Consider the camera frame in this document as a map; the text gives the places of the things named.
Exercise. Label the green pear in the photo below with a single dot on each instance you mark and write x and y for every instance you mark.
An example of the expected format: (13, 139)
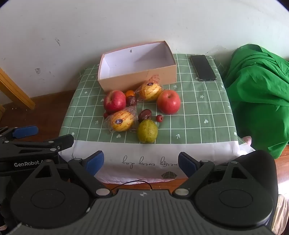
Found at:
(147, 132)

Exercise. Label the green checkered tablecloth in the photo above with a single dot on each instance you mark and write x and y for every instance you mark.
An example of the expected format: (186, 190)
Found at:
(203, 127)

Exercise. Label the yellow fruit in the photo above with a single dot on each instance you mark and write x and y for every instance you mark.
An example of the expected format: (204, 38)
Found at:
(149, 90)
(122, 120)

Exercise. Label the black smartphone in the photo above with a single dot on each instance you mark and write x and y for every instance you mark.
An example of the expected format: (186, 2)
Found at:
(202, 67)

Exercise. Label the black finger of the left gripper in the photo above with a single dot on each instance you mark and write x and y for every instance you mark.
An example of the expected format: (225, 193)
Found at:
(59, 143)

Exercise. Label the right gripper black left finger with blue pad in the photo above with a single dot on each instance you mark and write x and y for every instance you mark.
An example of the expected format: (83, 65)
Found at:
(83, 173)

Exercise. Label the small orange tangerine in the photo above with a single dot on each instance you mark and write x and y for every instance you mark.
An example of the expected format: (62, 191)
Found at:
(130, 93)

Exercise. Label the dark red date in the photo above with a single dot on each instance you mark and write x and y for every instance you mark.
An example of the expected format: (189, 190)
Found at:
(131, 101)
(144, 114)

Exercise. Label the pink cardboard box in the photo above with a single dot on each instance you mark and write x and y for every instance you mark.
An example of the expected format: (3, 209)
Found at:
(127, 68)

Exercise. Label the green fabric cloth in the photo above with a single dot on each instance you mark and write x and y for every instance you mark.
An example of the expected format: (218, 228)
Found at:
(257, 87)

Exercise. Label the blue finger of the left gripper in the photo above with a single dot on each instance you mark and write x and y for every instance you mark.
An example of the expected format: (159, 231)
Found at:
(16, 133)

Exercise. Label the red apple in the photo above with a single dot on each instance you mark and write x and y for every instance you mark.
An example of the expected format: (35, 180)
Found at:
(169, 102)
(114, 101)

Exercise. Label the yellow wooden furniture leg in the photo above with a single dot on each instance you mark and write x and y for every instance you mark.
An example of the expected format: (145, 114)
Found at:
(15, 93)

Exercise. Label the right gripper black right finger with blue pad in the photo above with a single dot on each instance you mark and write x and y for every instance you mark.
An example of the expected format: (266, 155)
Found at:
(196, 171)

